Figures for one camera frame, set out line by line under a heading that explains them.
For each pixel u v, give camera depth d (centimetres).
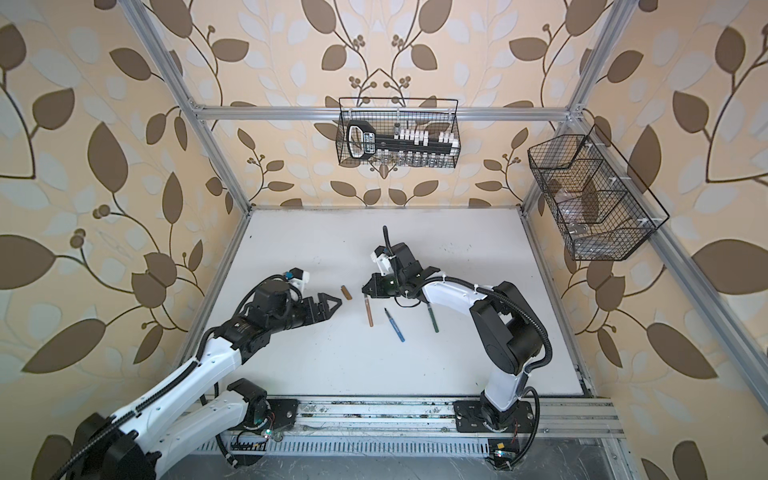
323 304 71
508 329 47
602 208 73
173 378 47
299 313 70
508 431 72
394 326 89
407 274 71
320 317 71
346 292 96
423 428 74
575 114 89
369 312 85
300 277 75
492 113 92
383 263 83
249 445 74
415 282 69
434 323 90
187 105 89
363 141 84
